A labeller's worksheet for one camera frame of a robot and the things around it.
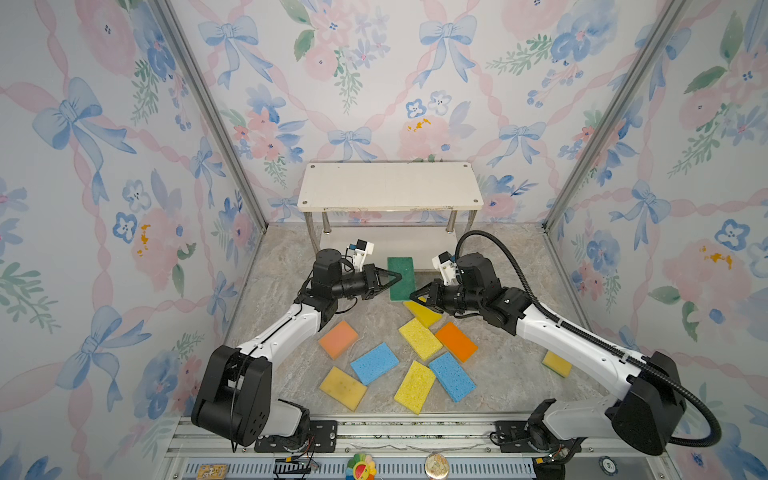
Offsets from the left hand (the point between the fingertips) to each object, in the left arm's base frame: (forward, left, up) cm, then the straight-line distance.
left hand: (401, 277), depth 74 cm
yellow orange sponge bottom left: (-20, +15, -24) cm, 34 cm away
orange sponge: (-7, -18, -25) cm, 32 cm away
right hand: (-3, -2, -3) cm, 5 cm away
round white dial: (-36, -49, -25) cm, 66 cm away
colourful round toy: (-37, +9, -23) cm, 45 cm away
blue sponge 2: (-17, -15, -23) cm, 32 cm away
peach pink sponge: (-6, +18, -23) cm, 30 cm away
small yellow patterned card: (-38, +44, -24) cm, 63 cm away
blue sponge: (-13, +7, -23) cm, 28 cm away
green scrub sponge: (+4, -1, 0) cm, 4 cm away
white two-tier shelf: (+16, -1, +8) cm, 18 cm away
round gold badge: (-37, -8, -25) cm, 45 cm away
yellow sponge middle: (-5, -7, -25) cm, 26 cm away
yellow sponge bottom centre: (-19, -4, -24) cm, 31 cm away
